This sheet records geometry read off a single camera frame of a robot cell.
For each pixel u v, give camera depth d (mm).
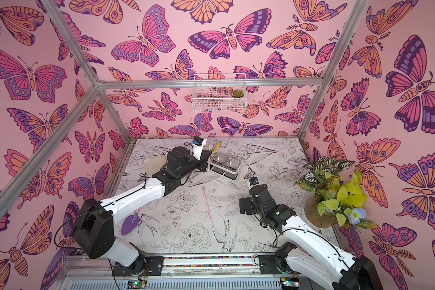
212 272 730
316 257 461
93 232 433
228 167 1027
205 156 718
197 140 674
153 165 1061
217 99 1057
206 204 914
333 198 675
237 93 922
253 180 727
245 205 733
